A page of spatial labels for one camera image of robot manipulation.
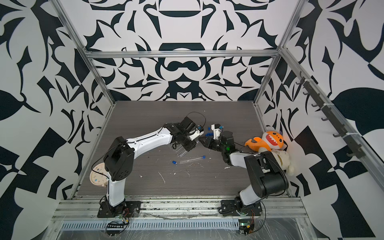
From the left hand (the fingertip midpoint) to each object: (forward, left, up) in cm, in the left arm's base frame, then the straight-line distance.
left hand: (193, 141), depth 89 cm
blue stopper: (-9, +12, -8) cm, 17 cm away
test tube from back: (-9, +10, +12) cm, 18 cm away
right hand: (+2, -4, +2) cm, 5 cm away
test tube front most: (-6, -6, -8) cm, 12 cm away
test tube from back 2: (-6, +6, -3) cm, 9 cm away
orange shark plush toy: (0, -46, -1) cm, 46 cm away
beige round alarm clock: (-17, +52, -6) cm, 55 cm away
